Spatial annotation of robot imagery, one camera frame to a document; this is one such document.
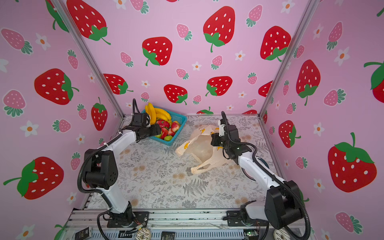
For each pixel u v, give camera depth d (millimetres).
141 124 747
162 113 1065
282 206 409
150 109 1041
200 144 976
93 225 727
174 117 1108
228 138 624
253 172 517
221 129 744
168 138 1009
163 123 1039
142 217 749
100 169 491
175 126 1041
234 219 733
